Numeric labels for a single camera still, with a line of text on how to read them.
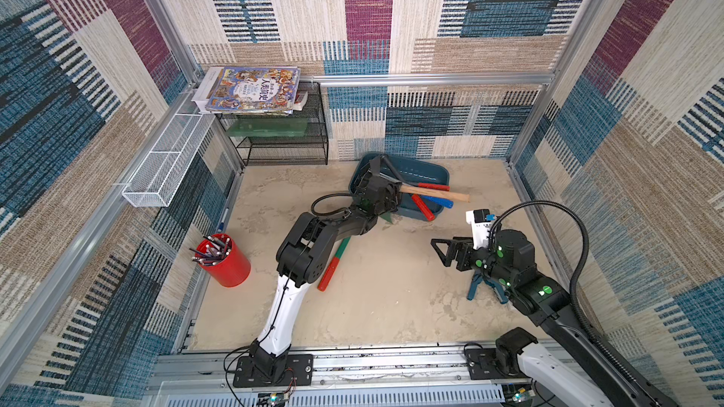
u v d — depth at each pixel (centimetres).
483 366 73
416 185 99
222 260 78
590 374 47
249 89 80
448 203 90
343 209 76
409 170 115
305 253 58
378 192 80
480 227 65
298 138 115
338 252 94
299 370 73
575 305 50
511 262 55
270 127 97
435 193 88
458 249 65
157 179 71
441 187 105
